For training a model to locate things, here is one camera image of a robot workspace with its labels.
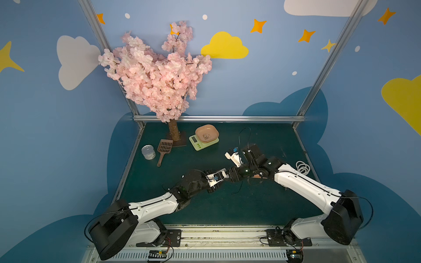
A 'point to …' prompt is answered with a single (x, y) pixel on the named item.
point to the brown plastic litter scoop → (165, 147)
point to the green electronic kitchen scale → (198, 144)
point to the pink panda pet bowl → (207, 133)
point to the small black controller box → (294, 256)
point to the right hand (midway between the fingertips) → (227, 174)
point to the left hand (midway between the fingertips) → (222, 170)
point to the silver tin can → (148, 150)
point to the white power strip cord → (302, 167)
